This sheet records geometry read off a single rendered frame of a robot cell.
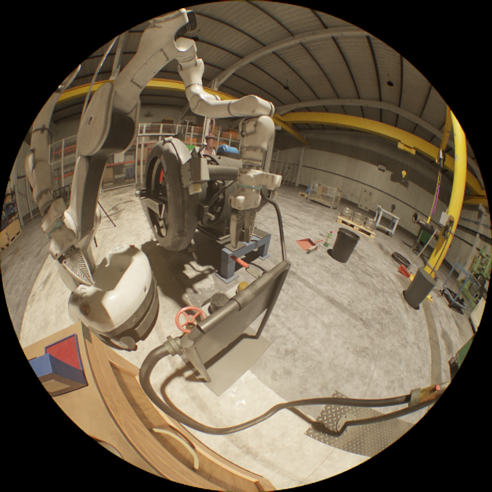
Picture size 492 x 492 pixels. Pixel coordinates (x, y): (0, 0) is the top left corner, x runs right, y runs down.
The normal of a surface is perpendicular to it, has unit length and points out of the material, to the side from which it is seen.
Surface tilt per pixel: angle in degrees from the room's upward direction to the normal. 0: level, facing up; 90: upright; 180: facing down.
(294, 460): 0
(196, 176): 68
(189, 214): 93
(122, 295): 45
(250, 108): 99
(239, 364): 0
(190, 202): 87
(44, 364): 6
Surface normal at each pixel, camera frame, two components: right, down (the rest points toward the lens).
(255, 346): 0.13, -0.86
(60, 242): 0.96, -0.28
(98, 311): 0.58, -0.38
